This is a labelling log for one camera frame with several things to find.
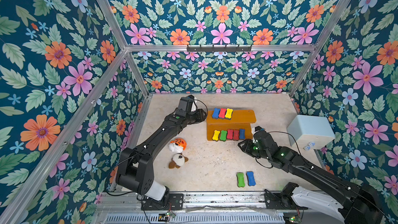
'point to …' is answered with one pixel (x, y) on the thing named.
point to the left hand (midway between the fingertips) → (205, 112)
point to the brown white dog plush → (178, 160)
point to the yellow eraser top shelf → (228, 115)
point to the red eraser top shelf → (222, 113)
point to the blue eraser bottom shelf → (242, 134)
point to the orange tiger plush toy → (178, 145)
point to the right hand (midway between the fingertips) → (238, 144)
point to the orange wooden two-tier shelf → (240, 120)
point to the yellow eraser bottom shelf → (215, 136)
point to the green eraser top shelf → (240, 177)
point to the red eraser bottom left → (230, 134)
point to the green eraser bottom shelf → (223, 135)
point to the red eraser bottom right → (236, 134)
